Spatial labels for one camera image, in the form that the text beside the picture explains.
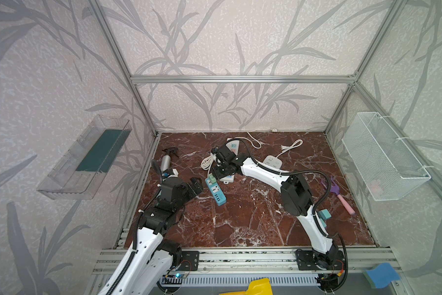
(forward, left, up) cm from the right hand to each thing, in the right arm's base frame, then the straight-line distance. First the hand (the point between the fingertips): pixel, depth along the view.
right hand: (216, 166), depth 94 cm
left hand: (-13, +6, +11) cm, 18 cm away
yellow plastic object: (-49, -19, -7) cm, 53 cm away
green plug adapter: (-6, +2, -1) cm, 7 cm away
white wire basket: (-18, -62, +26) cm, 70 cm away
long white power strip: (+20, -8, -6) cm, 23 cm away
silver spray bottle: (+7, +30, -5) cm, 31 cm away
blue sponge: (-46, -66, -7) cm, 80 cm away
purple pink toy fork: (-9, -62, -8) cm, 63 cm away
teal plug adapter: (-23, -51, -7) cm, 56 cm away
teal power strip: (-11, 0, -6) cm, 13 cm away
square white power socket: (+7, -31, -6) cm, 33 cm away
